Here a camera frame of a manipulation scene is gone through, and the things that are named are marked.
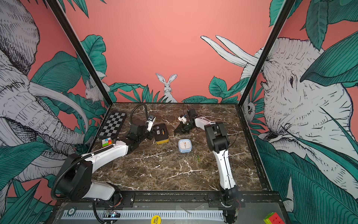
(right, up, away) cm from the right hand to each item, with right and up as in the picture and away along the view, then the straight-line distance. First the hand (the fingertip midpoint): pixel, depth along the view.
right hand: (175, 129), depth 101 cm
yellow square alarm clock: (-10, -3, -2) cm, 11 cm away
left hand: (-13, +5, -12) cm, 18 cm away
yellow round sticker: (-7, -42, -32) cm, 53 cm away
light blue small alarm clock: (+7, -10, -8) cm, 15 cm away
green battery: (+16, -18, -11) cm, 27 cm away
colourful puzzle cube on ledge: (+50, -39, -35) cm, 72 cm away
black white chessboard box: (-46, +3, +1) cm, 46 cm away
